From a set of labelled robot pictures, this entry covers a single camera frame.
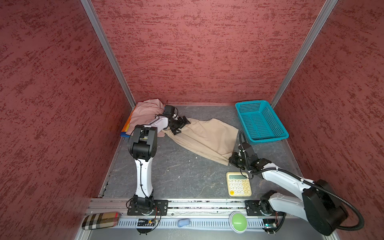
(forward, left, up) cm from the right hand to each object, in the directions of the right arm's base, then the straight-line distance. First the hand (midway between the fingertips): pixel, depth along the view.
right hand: (227, 161), depth 87 cm
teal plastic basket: (+32, -31, -3) cm, 44 cm away
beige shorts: (+18, +8, -3) cm, 20 cm away
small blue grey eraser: (-29, +26, -1) cm, 39 cm away
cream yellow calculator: (-13, -4, -1) cm, 14 cm away
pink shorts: (+37, +56, +5) cm, 67 cm away
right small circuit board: (-31, -16, -4) cm, 35 cm away
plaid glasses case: (-27, +64, +1) cm, 70 cm away
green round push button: (-30, -1, -2) cm, 30 cm away
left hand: (+25, +25, +1) cm, 36 cm away
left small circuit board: (-28, +44, -4) cm, 53 cm away
